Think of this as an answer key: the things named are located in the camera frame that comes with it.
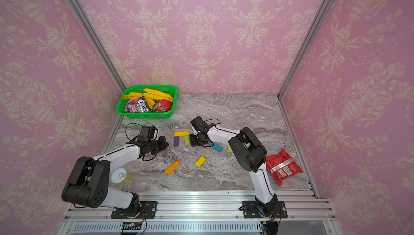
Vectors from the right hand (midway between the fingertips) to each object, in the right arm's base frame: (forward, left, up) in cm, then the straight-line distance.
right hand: (188, 146), depth 94 cm
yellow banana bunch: (+35, +27, +9) cm, 45 cm away
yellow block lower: (-9, -7, -2) cm, 11 cm away
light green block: (+5, +1, -1) cm, 5 cm away
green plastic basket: (+41, +13, +7) cm, 44 cm away
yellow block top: (+9, +5, -1) cm, 11 cm away
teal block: (-1, -16, +1) cm, 16 cm away
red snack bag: (-15, -49, +2) cm, 52 cm away
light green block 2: (-4, -24, 0) cm, 24 cm away
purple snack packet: (+28, +34, +7) cm, 45 cm away
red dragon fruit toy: (+26, +17, +7) cm, 32 cm away
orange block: (-12, +9, -1) cm, 14 cm away
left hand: (+1, +10, +2) cm, 11 cm away
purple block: (+4, +8, -1) cm, 9 cm away
